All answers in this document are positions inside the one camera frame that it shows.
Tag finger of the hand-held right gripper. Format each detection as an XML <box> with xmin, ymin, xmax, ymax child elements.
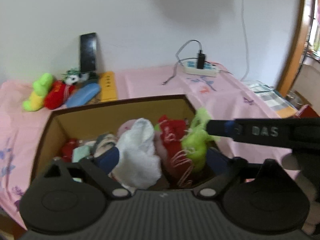
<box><xmin>206</xmin><ymin>119</ymin><xmax>236</xmax><ymax>138</ymax></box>

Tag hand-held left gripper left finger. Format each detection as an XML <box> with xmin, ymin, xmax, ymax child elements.
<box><xmin>43</xmin><ymin>146</ymin><xmax>131</xmax><ymax>199</ymax></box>

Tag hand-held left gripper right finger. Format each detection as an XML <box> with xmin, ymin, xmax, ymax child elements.
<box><xmin>198</xmin><ymin>148</ymin><xmax>283</xmax><ymax>198</ymax></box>

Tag grey socks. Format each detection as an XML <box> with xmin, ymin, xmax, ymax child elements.
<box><xmin>92</xmin><ymin>133</ymin><xmax>118</xmax><ymax>156</ymax></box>

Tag lime green fringed cloth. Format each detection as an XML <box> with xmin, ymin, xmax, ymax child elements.
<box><xmin>181</xmin><ymin>107</ymin><xmax>221</xmax><ymax>172</ymax></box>

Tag mint green cloth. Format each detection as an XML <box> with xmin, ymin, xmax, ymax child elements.
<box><xmin>72</xmin><ymin>146</ymin><xmax>92</xmax><ymax>162</ymax></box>

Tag white fluffy towel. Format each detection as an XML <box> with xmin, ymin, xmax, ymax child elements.
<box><xmin>111</xmin><ymin>117</ymin><xmax>162</xmax><ymax>190</ymax></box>

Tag red fringed cloth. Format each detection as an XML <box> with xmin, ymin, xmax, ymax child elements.
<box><xmin>157</xmin><ymin>114</ymin><xmax>198</xmax><ymax>187</ymax></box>

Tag brown cardboard box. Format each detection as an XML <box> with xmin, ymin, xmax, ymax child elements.
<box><xmin>30</xmin><ymin>94</ymin><xmax>222</xmax><ymax>189</ymax></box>

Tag person's right hand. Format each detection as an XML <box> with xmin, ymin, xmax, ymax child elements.
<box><xmin>280</xmin><ymin>152</ymin><xmax>320</xmax><ymax>208</ymax></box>

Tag plaid folded cloth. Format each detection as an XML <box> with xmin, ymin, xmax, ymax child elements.
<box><xmin>247</xmin><ymin>81</ymin><xmax>298</xmax><ymax>117</ymax></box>

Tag red open box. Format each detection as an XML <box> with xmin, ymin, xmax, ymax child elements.
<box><xmin>293</xmin><ymin>104</ymin><xmax>320</xmax><ymax>118</ymax></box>

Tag glass jar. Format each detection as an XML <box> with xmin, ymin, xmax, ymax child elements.
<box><xmin>286</xmin><ymin>91</ymin><xmax>303</xmax><ymax>108</ymax></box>

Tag red knitted toy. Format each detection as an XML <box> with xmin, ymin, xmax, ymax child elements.
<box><xmin>60</xmin><ymin>138</ymin><xmax>78</xmax><ymax>162</ymax></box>

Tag white power strip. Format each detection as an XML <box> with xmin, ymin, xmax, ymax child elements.
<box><xmin>183</xmin><ymin>60</ymin><xmax>218</xmax><ymax>78</ymax></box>

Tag blue glasses case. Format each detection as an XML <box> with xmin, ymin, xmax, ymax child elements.
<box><xmin>66</xmin><ymin>83</ymin><xmax>101</xmax><ymax>108</ymax></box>

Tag black charger plug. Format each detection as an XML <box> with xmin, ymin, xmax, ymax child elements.
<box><xmin>196</xmin><ymin>50</ymin><xmax>206</xmax><ymax>70</ymax></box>

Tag yellow flat box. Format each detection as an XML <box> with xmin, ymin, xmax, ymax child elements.
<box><xmin>99</xmin><ymin>71</ymin><xmax>118</xmax><ymax>103</ymax></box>

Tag red plush toy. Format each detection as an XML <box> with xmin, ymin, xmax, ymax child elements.
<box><xmin>43</xmin><ymin>80</ymin><xmax>76</xmax><ymax>110</ymax></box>

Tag panda plush toy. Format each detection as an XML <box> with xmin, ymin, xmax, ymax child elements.
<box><xmin>62</xmin><ymin>68</ymin><xmax>90</xmax><ymax>85</ymax></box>

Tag pink printed bedsheet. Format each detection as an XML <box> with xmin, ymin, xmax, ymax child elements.
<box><xmin>0</xmin><ymin>65</ymin><xmax>302</xmax><ymax>230</ymax></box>

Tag green yellow plush toy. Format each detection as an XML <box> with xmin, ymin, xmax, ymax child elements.
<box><xmin>22</xmin><ymin>73</ymin><xmax>54</xmax><ymax>112</ymax></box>

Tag black smartphone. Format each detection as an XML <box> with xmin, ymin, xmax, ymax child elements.
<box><xmin>79</xmin><ymin>32</ymin><xmax>98</xmax><ymax>73</ymax></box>

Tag black charging cable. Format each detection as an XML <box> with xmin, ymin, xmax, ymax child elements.
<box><xmin>162</xmin><ymin>40</ymin><xmax>202</xmax><ymax>86</ymax></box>

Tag wooden door frame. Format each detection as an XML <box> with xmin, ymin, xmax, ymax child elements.
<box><xmin>276</xmin><ymin>0</ymin><xmax>314</xmax><ymax>94</ymax></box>

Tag grey wall cable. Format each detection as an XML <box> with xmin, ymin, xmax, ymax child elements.
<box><xmin>239</xmin><ymin>0</ymin><xmax>251</xmax><ymax>81</ymax></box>

